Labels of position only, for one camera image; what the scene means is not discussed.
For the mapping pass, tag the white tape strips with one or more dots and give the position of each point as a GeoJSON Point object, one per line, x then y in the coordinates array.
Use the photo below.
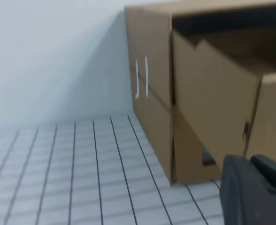
{"type": "Point", "coordinates": [141, 77]}

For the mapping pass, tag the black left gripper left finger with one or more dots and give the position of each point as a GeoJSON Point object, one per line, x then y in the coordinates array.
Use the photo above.
{"type": "Point", "coordinates": [247, 198]}

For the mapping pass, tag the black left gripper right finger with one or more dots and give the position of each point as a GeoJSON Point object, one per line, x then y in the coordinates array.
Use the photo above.
{"type": "Point", "coordinates": [266, 166]}

